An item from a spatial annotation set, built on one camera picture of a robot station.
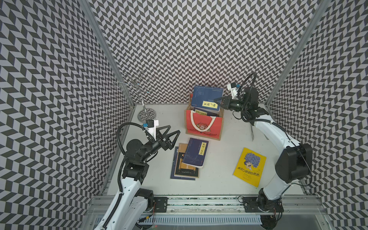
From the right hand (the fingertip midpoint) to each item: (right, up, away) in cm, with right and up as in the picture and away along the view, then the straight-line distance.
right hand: (214, 102), depth 78 cm
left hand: (-20, -14, -12) cm, 27 cm away
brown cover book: (-18, -39, +5) cm, 43 cm away
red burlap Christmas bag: (-5, -13, +12) cm, 19 cm away
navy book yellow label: (-10, -30, +10) cm, 33 cm away
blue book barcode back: (-1, -5, +24) cm, 25 cm away
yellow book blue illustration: (+23, -38, +7) cm, 44 cm away
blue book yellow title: (-6, +3, +2) cm, 7 cm away
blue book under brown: (-24, -38, +5) cm, 45 cm away
